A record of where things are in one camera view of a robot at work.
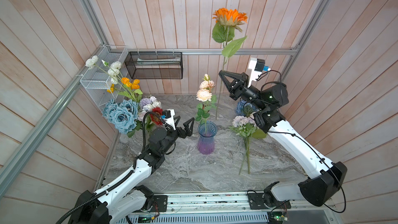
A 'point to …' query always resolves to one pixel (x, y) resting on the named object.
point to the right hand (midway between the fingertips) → (218, 76)
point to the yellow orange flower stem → (131, 90)
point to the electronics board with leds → (275, 217)
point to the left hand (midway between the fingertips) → (187, 120)
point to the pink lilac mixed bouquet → (147, 104)
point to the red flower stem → (155, 117)
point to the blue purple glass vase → (207, 132)
